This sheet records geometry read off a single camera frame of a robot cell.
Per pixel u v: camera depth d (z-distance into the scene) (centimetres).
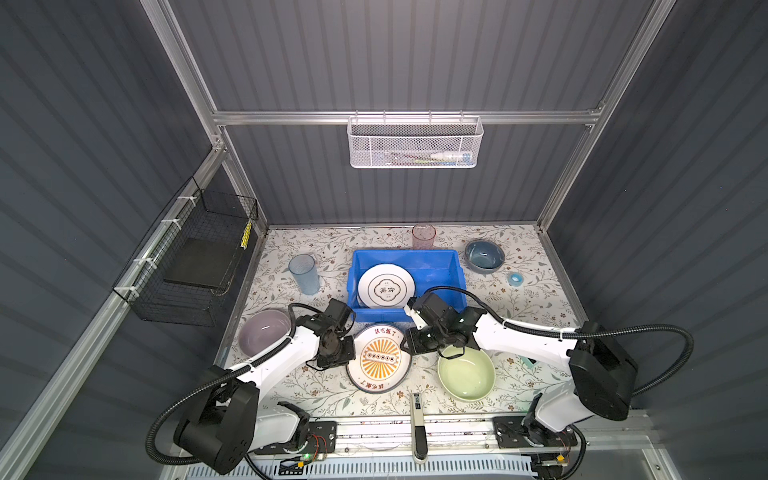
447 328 64
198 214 81
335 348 72
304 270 97
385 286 99
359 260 104
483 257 109
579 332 47
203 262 73
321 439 72
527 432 66
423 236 99
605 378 43
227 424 41
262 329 90
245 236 83
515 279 105
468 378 83
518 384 82
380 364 83
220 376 43
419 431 73
